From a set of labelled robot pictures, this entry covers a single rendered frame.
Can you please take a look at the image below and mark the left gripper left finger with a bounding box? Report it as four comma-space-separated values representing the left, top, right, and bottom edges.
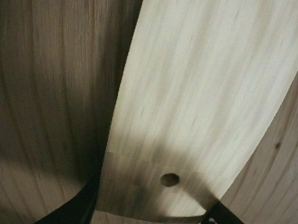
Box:
34, 172, 101, 224

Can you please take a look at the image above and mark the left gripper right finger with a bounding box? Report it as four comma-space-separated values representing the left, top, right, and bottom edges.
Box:
200, 201, 244, 224

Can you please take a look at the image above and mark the pale wooden slat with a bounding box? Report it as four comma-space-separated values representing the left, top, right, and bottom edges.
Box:
95, 0, 298, 224

